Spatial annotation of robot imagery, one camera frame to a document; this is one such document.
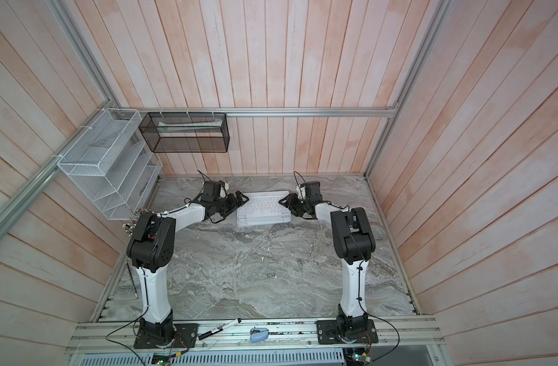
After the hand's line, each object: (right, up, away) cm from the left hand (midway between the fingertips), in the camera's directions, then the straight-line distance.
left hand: (244, 204), depth 101 cm
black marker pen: (-5, -41, -27) cm, 49 cm away
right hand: (+17, +1, +1) cm, 17 cm away
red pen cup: (-39, -7, -19) cm, 45 cm away
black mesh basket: (-27, +34, +3) cm, 44 cm away
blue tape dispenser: (+9, -42, -28) cm, 51 cm away
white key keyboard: (+9, -2, 0) cm, 9 cm away
